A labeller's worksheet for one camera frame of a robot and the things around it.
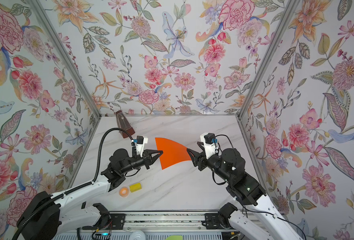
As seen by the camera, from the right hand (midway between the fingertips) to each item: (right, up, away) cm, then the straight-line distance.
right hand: (192, 145), depth 64 cm
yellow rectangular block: (-30, -26, +20) cm, 44 cm away
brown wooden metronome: (-42, +11, +37) cm, 57 cm away
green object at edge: (-8, -45, +9) cm, 47 cm away
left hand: (-13, -6, +7) cm, 16 cm away
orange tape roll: (-36, -28, +20) cm, 50 cm away
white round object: (-24, -40, +3) cm, 47 cm away
